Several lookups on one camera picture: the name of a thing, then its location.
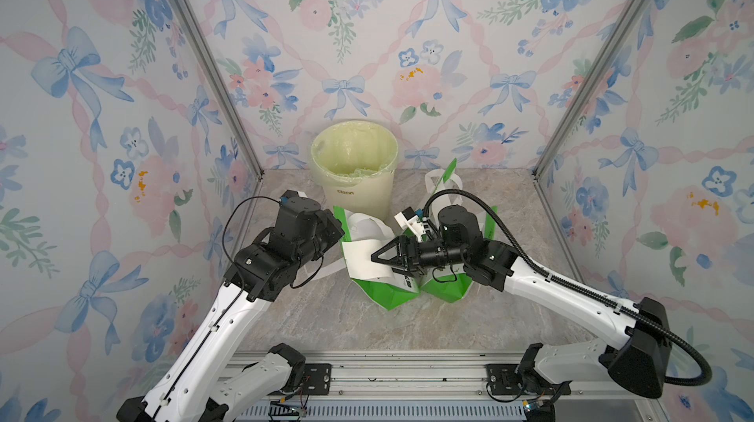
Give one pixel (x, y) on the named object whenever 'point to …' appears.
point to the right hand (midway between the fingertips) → (380, 262)
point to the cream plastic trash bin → (375, 196)
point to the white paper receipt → (358, 256)
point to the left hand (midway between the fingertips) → (346, 219)
